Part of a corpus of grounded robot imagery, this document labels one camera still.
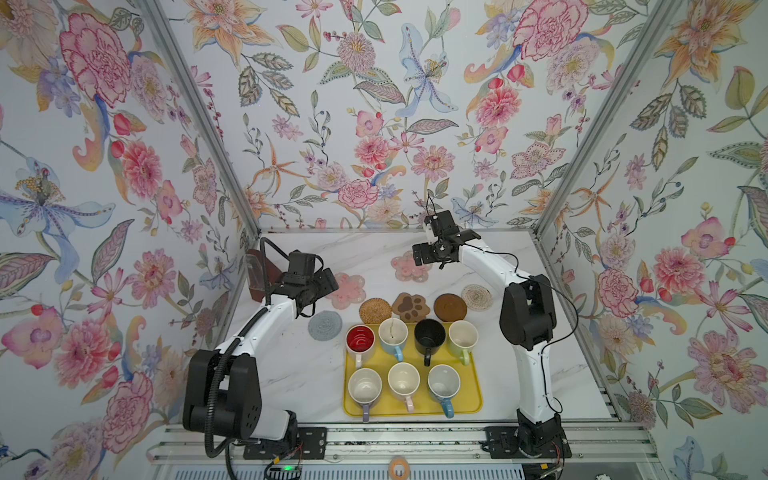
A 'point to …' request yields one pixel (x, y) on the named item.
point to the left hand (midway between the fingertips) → (330, 283)
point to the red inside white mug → (360, 340)
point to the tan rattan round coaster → (374, 310)
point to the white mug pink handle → (403, 380)
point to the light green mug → (462, 338)
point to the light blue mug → (393, 333)
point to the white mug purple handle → (365, 386)
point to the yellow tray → (468, 401)
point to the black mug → (429, 334)
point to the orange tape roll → (406, 465)
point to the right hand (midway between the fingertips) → (427, 251)
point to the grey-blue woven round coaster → (325, 325)
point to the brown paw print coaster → (411, 308)
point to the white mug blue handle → (443, 383)
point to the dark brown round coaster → (450, 307)
